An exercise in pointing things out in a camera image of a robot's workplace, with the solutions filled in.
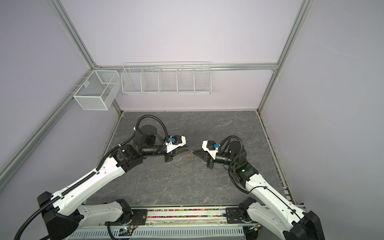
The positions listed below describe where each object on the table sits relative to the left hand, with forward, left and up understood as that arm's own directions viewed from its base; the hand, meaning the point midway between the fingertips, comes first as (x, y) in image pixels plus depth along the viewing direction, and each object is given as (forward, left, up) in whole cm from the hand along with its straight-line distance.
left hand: (186, 148), depth 66 cm
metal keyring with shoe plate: (-2, -2, -3) cm, 4 cm away
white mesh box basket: (+53, +59, -6) cm, 79 cm away
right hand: (-1, -4, -2) cm, 4 cm away
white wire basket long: (+55, +12, 0) cm, 56 cm away
